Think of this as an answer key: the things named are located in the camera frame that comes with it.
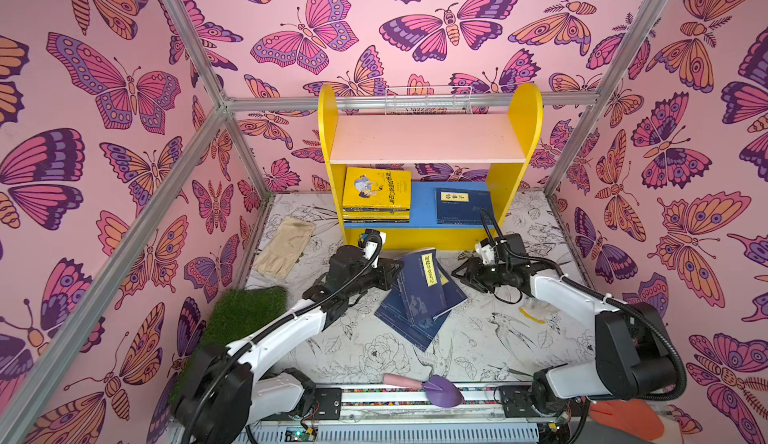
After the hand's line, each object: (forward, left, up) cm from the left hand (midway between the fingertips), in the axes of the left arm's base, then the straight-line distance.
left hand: (404, 261), depth 77 cm
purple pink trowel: (-26, -9, -18) cm, 33 cm away
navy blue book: (+24, -19, -6) cm, 31 cm away
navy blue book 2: (-2, -4, -6) cm, 8 cm away
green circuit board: (-35, +26, -22) cm, 49 cm away
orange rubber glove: (-32, -54, -18) cm, 65 cm away
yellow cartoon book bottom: (+25, +8, +1) cm, 26 cm away
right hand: (+3, -16, -10) cm, 19 cm away
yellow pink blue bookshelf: (+48, -11, -17) cm, 52 cm away
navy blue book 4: (-7, +3, -18) cm, 20 cm away
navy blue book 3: (-2, -15, -17) cm, 22 cm away
